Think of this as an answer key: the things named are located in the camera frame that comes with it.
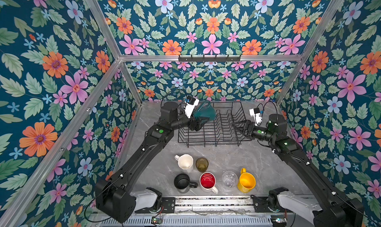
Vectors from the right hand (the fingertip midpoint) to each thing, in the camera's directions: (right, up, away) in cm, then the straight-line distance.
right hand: (234, 126), depth 70 cm
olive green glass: (-16, -24, +17) cm, 33 cm away
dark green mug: (-14, +8, -4) cm, 16 cm away
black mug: (-27, -31, +10) cm, 42 cm away
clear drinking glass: (0, -31, +12) cm, 33 cm away
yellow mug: (+8, -32, +10) cm, 34 cm away
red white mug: (-13, -32, +11) cm, 36 cm away
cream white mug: (-25, -21, +12) cm, 35 cm away
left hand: (-14, +7, -3) cm, 16 cm away
